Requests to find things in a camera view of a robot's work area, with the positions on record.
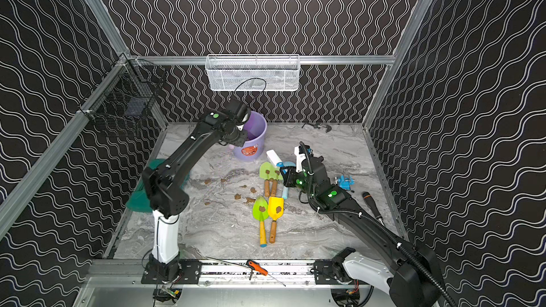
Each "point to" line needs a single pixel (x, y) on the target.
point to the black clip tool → (328, 127)
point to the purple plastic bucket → (254, 146)
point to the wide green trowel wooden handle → (266, 188)
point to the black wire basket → (129, 92)
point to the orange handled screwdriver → (254, 266)
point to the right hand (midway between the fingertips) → (282, 167)
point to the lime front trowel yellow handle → (261, 216)
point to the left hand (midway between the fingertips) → (245, 137)
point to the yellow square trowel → (276, 211)
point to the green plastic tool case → (141, 198)
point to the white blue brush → (274, 158)
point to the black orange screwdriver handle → (369, 200)
